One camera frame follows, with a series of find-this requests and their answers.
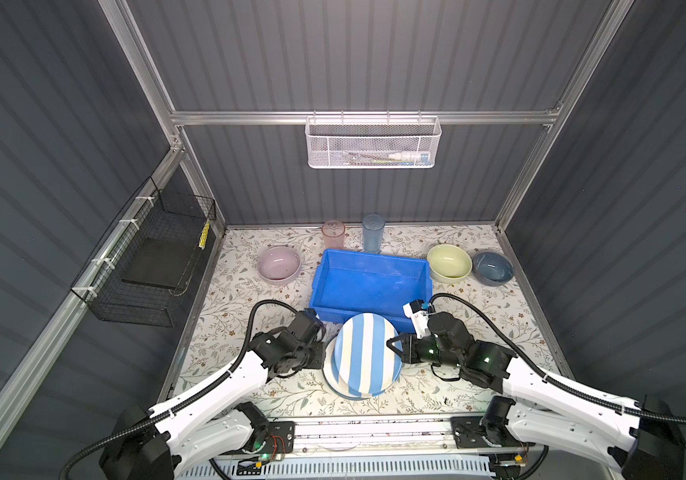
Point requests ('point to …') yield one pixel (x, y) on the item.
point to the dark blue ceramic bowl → (492, 268)
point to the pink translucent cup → (333, 231)
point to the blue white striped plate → (361, 354)
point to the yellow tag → (204, 235)
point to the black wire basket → (152, 213)
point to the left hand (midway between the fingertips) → (322, 354)
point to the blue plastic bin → (346, 284)
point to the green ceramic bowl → (449, 263)
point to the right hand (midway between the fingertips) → (389, 347)
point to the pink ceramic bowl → (279, 265)
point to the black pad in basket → (161, 262)
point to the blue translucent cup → (372, 228)
